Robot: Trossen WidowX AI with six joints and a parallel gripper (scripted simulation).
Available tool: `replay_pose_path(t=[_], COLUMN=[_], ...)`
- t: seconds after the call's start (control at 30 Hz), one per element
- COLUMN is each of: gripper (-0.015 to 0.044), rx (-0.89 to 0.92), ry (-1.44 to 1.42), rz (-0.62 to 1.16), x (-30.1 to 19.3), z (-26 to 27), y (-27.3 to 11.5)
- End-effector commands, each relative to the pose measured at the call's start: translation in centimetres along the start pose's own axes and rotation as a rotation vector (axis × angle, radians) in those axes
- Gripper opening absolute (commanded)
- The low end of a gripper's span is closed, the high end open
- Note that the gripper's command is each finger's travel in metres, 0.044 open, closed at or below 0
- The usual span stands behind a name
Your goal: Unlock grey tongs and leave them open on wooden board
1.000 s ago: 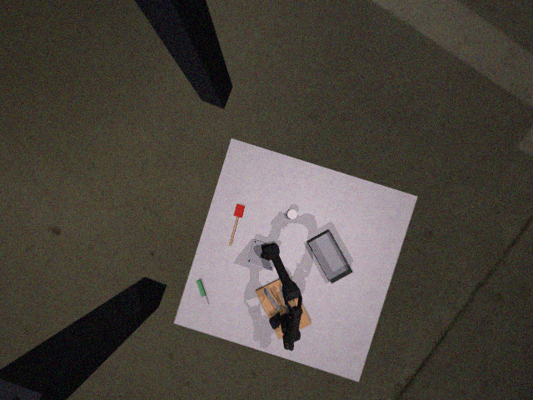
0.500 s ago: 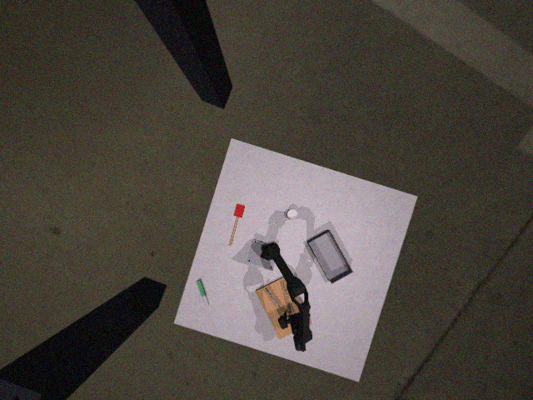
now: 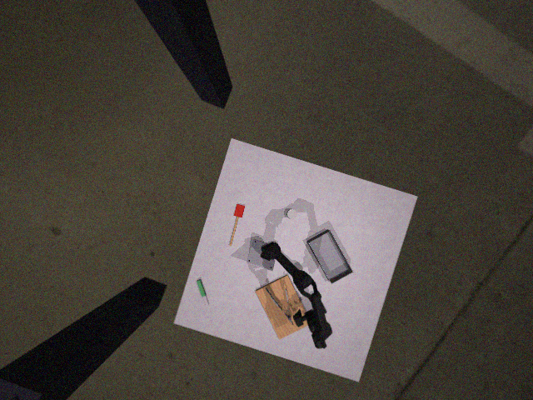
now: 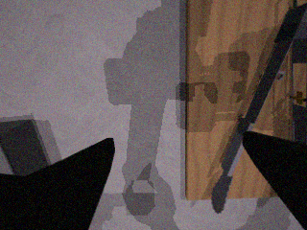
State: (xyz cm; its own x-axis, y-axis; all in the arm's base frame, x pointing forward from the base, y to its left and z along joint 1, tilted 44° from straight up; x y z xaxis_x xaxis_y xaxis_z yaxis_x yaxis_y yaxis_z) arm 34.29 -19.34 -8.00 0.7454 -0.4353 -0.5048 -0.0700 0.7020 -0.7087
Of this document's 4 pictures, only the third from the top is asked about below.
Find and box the white short cylinder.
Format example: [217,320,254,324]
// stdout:
[286,209,297,219]

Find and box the wooden board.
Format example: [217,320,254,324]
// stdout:
[256,275,308,340]

